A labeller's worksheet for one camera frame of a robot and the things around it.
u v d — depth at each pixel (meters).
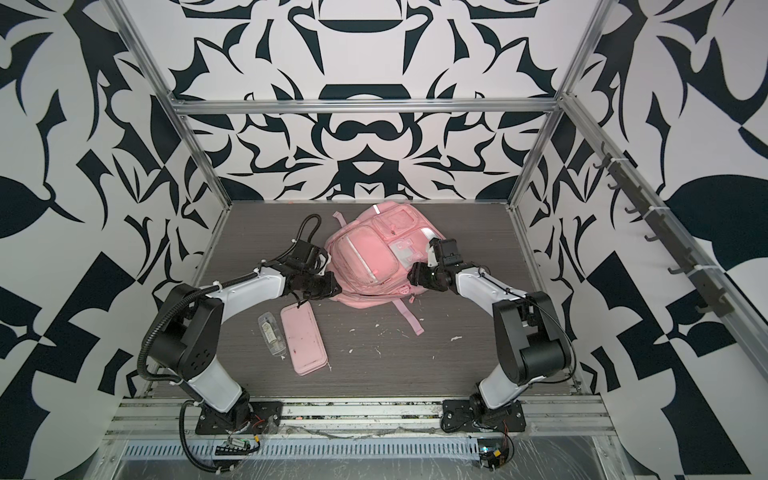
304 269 0.73
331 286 0.82
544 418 0.76
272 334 0.87
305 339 0.85
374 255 0.98
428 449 0.71
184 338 0.46
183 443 0.69
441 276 0.72
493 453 0.71
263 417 0.73
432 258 0.82
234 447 0.73
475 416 0.66
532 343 0.46
